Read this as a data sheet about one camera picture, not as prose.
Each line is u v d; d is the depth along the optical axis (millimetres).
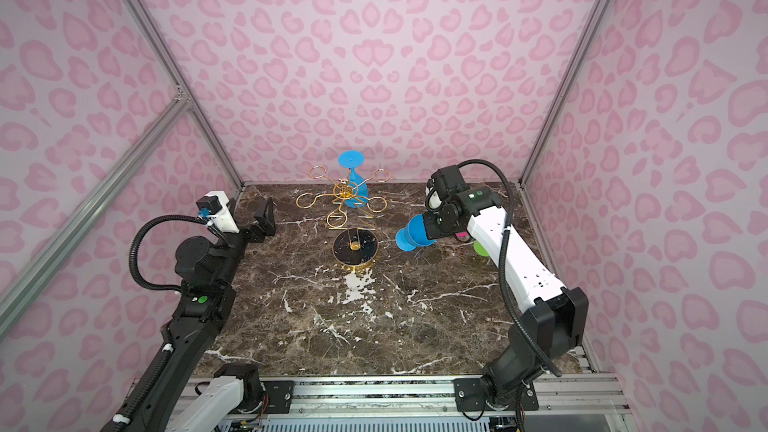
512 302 430
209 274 540
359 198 815
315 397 750
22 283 517
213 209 561
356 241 980
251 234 624
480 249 1010
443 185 622
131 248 446
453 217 544
